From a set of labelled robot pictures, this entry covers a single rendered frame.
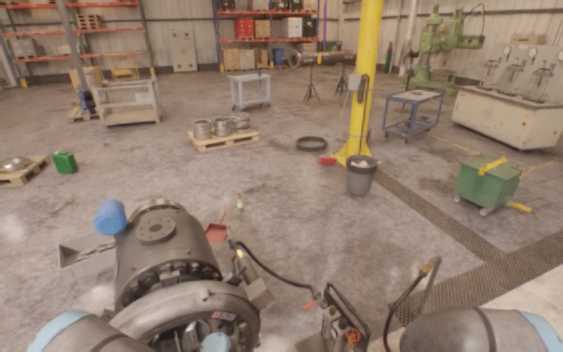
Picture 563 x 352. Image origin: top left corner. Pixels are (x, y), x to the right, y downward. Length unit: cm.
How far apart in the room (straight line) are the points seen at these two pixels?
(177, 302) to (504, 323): 103
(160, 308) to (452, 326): 98
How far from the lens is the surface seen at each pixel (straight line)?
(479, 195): 382
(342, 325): 170
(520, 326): 69
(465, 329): 64
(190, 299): 124
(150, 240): 163
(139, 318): 126
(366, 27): 416
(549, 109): 637
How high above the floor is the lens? 190
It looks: 28 degrees down
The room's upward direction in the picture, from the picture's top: 1 degrees counter-clockwise
